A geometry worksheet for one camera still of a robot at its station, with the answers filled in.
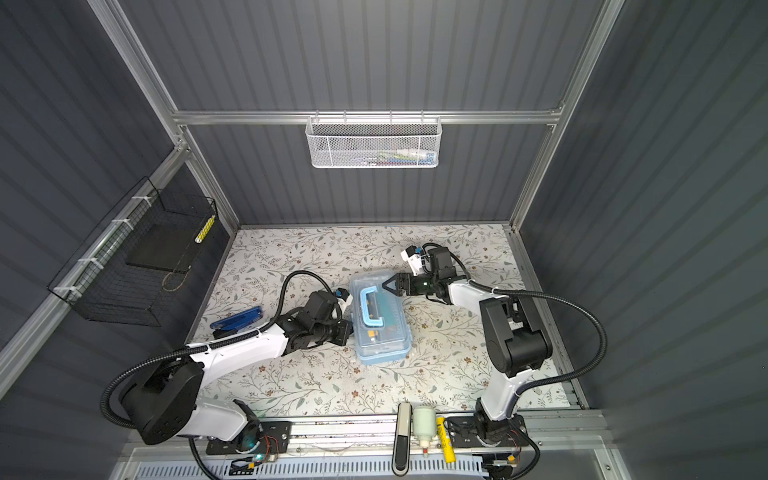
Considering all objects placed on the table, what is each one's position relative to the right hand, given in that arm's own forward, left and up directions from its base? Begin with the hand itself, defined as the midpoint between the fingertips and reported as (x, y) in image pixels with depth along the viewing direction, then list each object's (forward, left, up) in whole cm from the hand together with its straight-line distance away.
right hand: (395, 287), depth 91 cm
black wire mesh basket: (-8, +65, +21) cm, 69 cm away
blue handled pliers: (-9, +51, -6) cm, 52 cm away
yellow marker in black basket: (+7, +53, +20) cm, 57 cm away
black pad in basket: (-2, +58, +23) cm, 62 cm away
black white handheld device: (-39, -2, -7) cm, 40 cm away
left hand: (-12, +12, -4) cm, 17 cm away
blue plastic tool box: (-14, +4, +2) cm, 14 cm away
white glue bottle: (-37, -7, -3) cm, 38 cm away
